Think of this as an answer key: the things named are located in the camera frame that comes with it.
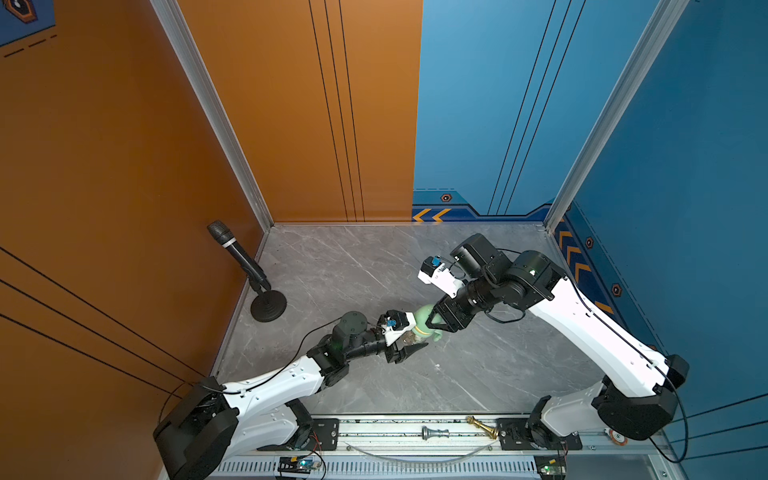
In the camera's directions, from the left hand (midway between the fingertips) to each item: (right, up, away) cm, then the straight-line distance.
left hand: (421, 325), depth 73 cm
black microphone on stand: (-47, +1, +22) cm, 52 cm away
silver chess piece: (+1, -26, -1) cm, 26 cm away
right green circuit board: (+31, -33, -2) cm, 45 cm away
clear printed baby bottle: (-3, -2, -5) cm, 6 cm away
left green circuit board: (-30, -33, -3) cm, 44 cm away
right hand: (+3, +4, -8) cm, 10 cm away
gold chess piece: (+18, -26, -1) cm, 32 cm away
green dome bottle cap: (-1, +4, -9) cm, 10 cm away
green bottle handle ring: (+1, 0, -8) cm, 8 cm away
